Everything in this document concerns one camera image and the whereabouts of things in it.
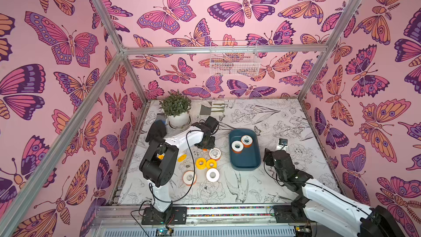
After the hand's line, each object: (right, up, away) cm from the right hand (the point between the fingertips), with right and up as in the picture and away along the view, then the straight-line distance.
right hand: (268, 150), depth 85 cm
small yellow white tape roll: (-46, -5, +5) cm, 47 cm away
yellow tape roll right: (-30, -8, +3) cm, 31 cm away
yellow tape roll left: (-35, -8, +3) cm, 36 cm away
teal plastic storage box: (-9, -6, +5) cm, 12 cm away
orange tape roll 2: (-15, 0, +9) cm, 18 cm away
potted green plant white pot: (-50, +23, +5) cm, 55 cm away
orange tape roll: (-9, +3, +12) cm, 15 cm away
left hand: (-31, +2, +8) cm, 32 cm away
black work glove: (-64, +8, +18) cm, 67 cm away
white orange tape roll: (-28, -3, +7) cm, 29 cm away
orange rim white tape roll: (-42, -14, 0) cm, 44 cm away
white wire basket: (-17, +51, +10) cm, 55 cm away
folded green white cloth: (-30, +23, +30) cm, 48 cm away
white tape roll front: (-29, -12, -2) cm, 32 cm away
